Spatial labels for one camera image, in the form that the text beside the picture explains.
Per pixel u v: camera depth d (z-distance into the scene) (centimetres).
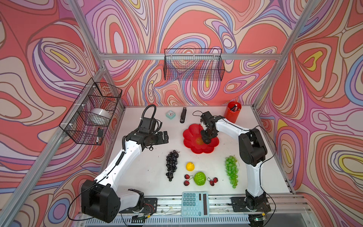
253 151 54
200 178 77
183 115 108
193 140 99
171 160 85
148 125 61
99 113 73
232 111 99
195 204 72
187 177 82
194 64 96
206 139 93
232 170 82
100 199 39
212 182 80
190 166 82
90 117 70
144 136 55
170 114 111
